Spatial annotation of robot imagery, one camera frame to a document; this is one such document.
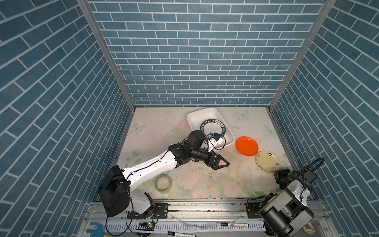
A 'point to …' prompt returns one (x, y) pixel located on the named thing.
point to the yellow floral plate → (268, 161)
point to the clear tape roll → (164, 183)
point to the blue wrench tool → (98, 232)
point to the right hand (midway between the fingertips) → (275, 169)
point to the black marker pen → (179, 234)
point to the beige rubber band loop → (309, 231)
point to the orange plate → (246, 146)
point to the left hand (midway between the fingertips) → (223, 162)
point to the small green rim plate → (212, 126)
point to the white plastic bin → (195, 119)
